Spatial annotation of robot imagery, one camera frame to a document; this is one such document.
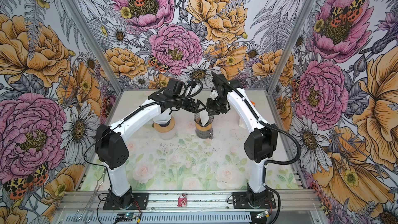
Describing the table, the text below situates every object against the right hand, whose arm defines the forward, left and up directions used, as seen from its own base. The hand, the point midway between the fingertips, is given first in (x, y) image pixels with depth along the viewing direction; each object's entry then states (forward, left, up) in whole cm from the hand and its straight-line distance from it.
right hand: (209, 117), depth 81 cm
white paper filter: (+2, +3, -1) cm, 3 cm away
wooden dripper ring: (0, +3, -11) cm, 11 cm away
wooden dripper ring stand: (0, +23, -9) cm, 25 cm away
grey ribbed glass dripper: (+3, +6, -5) cm, 9 cm away
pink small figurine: (-34, +14, -17) cm, 40 cm away
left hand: (+5, +5, +1) cm, 7 cm away
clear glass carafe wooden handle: (+1, +24, -19) cm, 31 cm away
